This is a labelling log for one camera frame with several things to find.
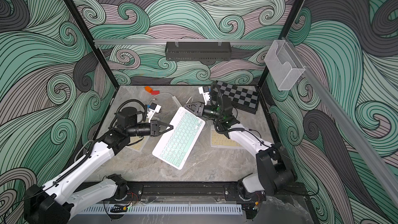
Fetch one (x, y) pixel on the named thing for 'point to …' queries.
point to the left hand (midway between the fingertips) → (172, 129)
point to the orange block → (148, 89)
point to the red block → (155, 92)
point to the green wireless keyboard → (175, 144)
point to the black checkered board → (245, 98)
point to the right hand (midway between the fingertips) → (186, 104)
